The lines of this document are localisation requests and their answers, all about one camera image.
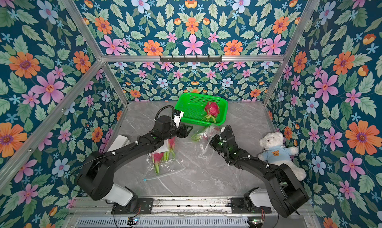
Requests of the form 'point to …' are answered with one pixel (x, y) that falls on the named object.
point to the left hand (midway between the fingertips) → (191, 125)
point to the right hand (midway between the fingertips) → (209, 135)
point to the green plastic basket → (193, 106)
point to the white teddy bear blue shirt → (275, 153)
